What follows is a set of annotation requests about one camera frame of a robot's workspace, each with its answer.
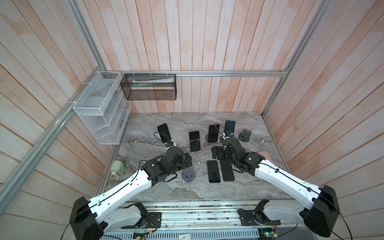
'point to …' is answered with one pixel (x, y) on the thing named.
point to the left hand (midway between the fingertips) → (185, 163)
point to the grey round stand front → (188, 174)
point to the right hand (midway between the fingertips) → (217, 149)
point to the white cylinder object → (117, 168)
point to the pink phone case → (266, 155)
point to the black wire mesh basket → (149, 86)
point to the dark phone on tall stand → (229, 126)
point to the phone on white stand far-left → (164, 132)
